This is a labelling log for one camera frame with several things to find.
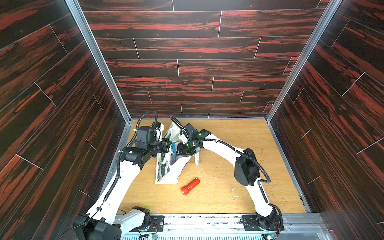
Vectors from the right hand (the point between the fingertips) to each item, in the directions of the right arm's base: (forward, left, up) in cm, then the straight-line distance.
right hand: (181, 151), depth 91 cm
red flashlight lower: (-21, -4, -6) cm, 22 cm away
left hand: (-5, +3, +16) cm, 17 cm away
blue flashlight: (-1, +4, +6) cm, 7 cm away
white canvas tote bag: (-18, +3, +15) cm, 24 cm away
